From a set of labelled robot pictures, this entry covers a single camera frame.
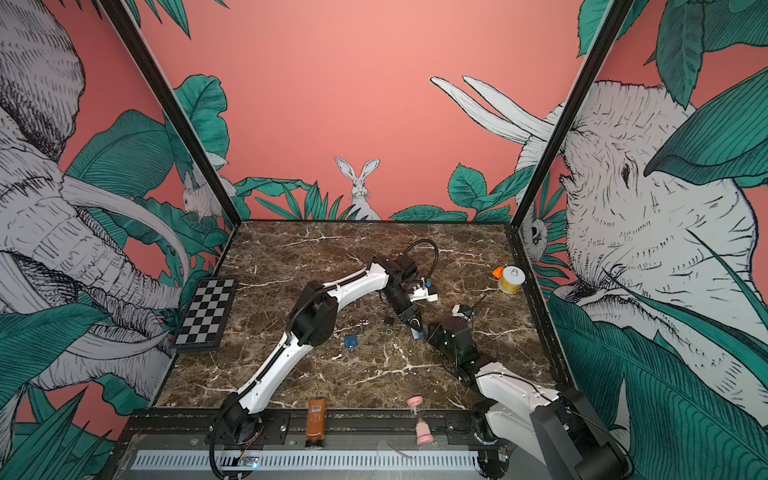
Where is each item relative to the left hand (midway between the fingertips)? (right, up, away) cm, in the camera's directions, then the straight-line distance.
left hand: (421, 324), depth 90 cm
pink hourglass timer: (-1, -22, -17) cm, 28 cm away
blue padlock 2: (-22, -5, -2) cm, 22 cm away
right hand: (+1, +1, -2) cm, 3 cm away
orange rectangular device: (-28, -19, -19) cm, 38 cm away
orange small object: (+29, +15, +13) cm, 35 cm away
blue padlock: (-1, -3, 0) cm, 4 cm away
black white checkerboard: (-66, +1, -1) cm, 66 cm away
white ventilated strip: (-13, -28, -20) cm, 37 cm away
